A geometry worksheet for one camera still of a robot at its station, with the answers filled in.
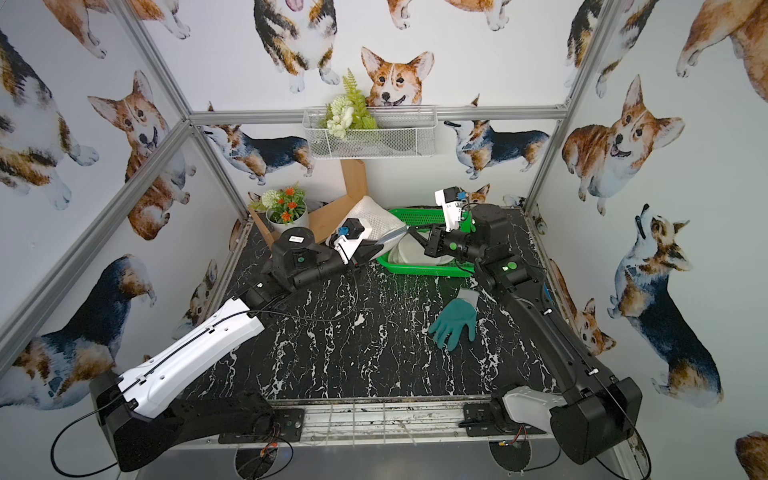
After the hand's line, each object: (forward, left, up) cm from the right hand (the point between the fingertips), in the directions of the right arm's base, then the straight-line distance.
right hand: (420, 220), depth 68 cm
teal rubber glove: (-8, -9, -37) cm, 39 cm away
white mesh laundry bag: (+11, +2, -26) cm, 29 cm away
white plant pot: (+16, +44, -20) cm, 51 cm away
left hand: (-4, +10, -1) cm, 10 cm away
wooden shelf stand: (+26, +33, -27) cm, 50 cm away
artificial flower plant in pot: (+20, +42, -14) cm, 48 cm away
